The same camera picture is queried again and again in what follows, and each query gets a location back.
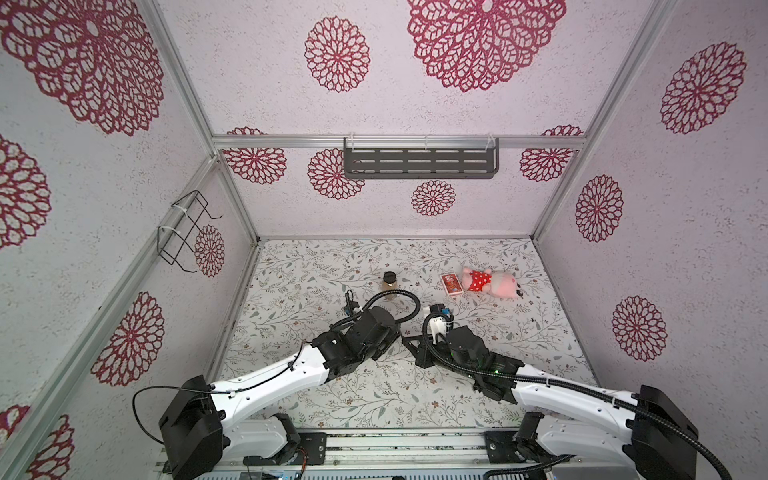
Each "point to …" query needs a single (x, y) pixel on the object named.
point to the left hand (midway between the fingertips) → (400, 329)
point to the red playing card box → (451, 284)
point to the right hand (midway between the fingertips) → (402, 337)
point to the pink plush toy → (498, 283)
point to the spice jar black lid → (389, 283)
